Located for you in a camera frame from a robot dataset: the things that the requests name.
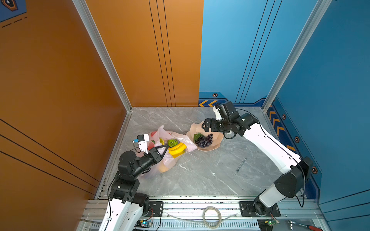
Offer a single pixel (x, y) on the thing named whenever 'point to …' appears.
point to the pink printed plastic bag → (157, 138)
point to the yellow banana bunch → (178, 150)
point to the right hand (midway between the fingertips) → (209, 125)
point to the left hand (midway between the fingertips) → (169, 145)
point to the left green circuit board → (143, 223)
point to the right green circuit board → (272, 221)
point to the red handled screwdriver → (316, 228)
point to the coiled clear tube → (212, 217)
